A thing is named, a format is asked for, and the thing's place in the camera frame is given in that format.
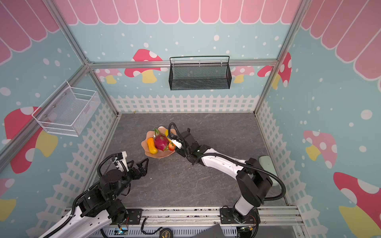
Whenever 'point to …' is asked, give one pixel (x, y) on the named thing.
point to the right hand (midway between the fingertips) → (179, 141)
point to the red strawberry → (171, 146)
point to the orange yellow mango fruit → (151, 144)
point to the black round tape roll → (168, 229)
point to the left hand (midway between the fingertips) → (142, 163)
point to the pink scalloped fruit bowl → (159, 153)
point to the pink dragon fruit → (161, 141)
